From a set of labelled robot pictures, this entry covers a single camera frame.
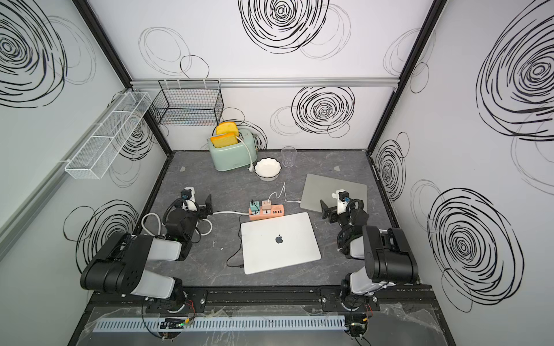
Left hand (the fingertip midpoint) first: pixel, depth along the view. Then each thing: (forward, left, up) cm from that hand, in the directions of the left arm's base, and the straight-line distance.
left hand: (197, 195), depth 89 cm
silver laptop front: (-15, -34, -10) cm, 38 cm away
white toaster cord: (+22, -19, -7) cm, 30 cm away
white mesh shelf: (+6, +29, +22) cm, 37 cm away
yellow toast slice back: (+32, -8, +11) cm, 35 cm away
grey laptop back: (+15, -54, -14) cm, 57 cm away
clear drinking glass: (+31, -38, -6) cm, 50 cm away
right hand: (0, -57, 0) cm, 57 cm away
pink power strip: (-2, -33, -8) cm, 34 cm away
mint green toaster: (+23, -12, 0) cm, 26 cm away
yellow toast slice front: (+23, -8, +10) cm, 27 cm away
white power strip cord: (-12, -2, -12) cm, 17 cm away
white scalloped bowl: (+23, -28, -8) cm, 37 cm away
